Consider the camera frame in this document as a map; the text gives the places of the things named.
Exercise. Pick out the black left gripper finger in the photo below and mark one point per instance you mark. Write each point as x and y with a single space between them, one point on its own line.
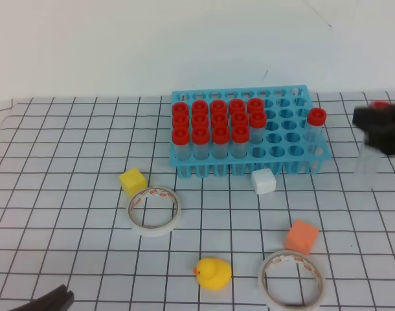
59 299

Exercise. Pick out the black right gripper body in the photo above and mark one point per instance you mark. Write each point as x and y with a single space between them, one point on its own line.
377 121

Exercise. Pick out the red-capped clear test tube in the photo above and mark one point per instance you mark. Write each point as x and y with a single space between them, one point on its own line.
369 158

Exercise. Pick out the lone red-capped test tube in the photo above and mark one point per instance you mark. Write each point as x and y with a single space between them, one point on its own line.
314 122

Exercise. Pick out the blue test tube rack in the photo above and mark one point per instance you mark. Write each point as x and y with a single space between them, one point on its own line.
288 142

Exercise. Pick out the red-capped tube row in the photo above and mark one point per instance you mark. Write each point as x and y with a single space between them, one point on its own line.
200 120
180 108
201 138
181 140
220 139
236 105
257 123
219 119
200 106
255 104
218 106
240 138
239 118
180 121

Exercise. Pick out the left white tape roll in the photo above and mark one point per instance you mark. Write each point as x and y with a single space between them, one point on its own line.
154 212

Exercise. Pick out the white tape roll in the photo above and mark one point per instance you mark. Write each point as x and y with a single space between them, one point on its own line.
289 280
154 212

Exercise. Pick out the white foam cube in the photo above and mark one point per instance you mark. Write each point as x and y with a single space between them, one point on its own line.
263 181

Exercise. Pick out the orange foam cube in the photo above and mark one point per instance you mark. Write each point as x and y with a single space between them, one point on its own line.
301 237

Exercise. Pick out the yellow foam cube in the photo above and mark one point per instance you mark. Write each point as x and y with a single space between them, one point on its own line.
132 181

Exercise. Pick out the yellow rubber duck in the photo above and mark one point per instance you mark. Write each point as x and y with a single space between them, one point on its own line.
213 273

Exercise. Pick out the right white tape roll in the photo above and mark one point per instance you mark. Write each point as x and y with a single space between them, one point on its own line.
289 280

